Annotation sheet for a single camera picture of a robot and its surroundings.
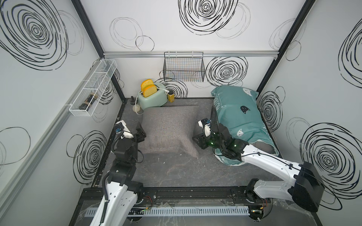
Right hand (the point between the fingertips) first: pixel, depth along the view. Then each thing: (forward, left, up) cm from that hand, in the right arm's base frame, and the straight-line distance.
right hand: (194, 138), depth 76 cm
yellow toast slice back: (+42, +34, +3) cm, 54 cm away
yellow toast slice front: (+36, +31, +2) cm, 48 cm away
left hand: (+1, +31, +10) cm, 33 cm away
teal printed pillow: (+27, -31, -4) cm, 41 cm away
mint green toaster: (+35, +26, -7) cm, 44 cm away
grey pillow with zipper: (+4, +14, +1) cm, 15 cm away
